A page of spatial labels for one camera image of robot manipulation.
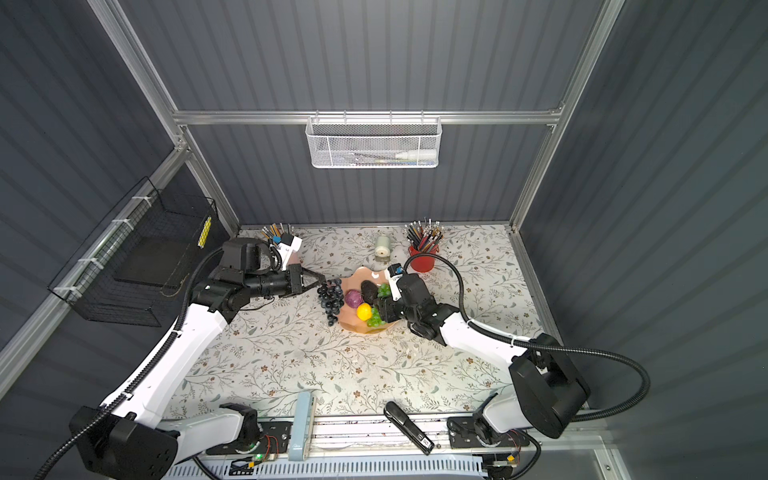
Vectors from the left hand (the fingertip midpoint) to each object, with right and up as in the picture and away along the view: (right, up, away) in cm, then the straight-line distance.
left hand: (325, 278), depth 72 cm
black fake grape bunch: (+1, -5, +4) cm, 7 cm away
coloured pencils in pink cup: (-23, +14, +28) cm, 39 cm away
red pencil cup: (+27, +3, +27) cm, 39 cm away
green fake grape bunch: (+14, -6, +21) cm, 26 cm away
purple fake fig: (+4, -8, +21) cm, 23 cm away
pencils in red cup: (+27, +12, +23) cm, 37 cm away
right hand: (+14, -8, +13) cm, 21 cm away
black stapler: (+20, -36, 0) cm, 41 cm away
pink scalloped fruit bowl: (+3, -14, +20) cm, 25 cm away
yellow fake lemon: (+8, -12, +19) cm, 24 cm away
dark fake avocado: (+9, -6, +22) cm, 25 cm away
